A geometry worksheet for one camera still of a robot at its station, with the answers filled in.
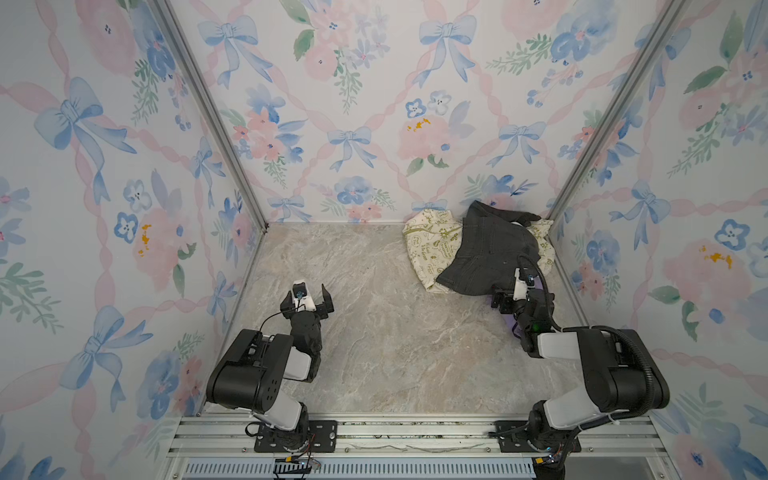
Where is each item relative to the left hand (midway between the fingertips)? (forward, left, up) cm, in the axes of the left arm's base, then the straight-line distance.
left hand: (308, 286), depth 88 cm
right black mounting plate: (-36, -55, -10) cm, 67 cm away
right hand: (+4, -62, -4) cm, 62 cm away
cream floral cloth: (+26, -40, -6) cm, 48 cm away
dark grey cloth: (+20, -60, -3) cm, 63 cm away
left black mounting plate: (-37, -7, -12) cm, 39 cm away
